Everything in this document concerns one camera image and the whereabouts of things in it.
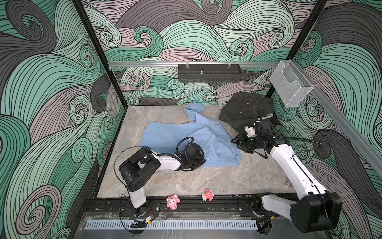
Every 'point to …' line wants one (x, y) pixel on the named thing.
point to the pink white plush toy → (208, 194)
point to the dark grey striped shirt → (242, 110)
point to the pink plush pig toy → (172, 201)
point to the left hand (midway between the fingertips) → (207, 160)
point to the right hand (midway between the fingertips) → (234, 142)
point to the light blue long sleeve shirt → (219, 150)
